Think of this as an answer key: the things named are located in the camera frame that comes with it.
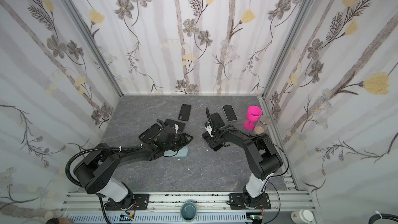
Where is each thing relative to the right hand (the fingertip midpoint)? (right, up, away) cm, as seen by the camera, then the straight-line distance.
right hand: (210, 136), depth 94 cm
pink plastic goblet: (+26, +14, -3) cm, 29 cm away
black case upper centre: (-18, +14, +17) cm, 29 cm away
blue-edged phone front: (+15, +14, +17) cm, 27 cm away
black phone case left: (-41, 0, +7) cm, 41 cm away
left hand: (-13, +1, -7) cm, 14 cm away
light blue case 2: (+18, +16, +17) cm, 29 cm away
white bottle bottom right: (+37, -29, -30) cm, 55 cm away
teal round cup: (-12, -32, -22) cm, 40 cm away
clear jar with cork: (+30, +8, -5) cm, 31 cm away
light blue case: (-16, -7, -10) cm, 21 cm away
